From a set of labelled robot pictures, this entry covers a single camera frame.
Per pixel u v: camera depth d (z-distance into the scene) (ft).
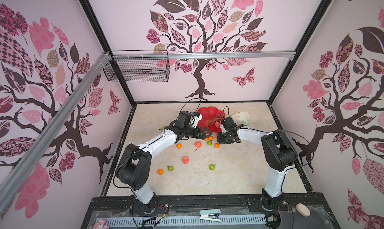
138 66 3.11
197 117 2.60
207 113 3.61
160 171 2.74
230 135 2.40
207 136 2.55
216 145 3.08
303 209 2.32
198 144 3.07
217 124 3.38
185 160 2.86
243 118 3.60
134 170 1.48
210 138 3.16
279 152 1.67
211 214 2.29
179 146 3.10
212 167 2.78
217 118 3.45
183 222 2.29
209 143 3.11
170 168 2.79
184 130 2.32
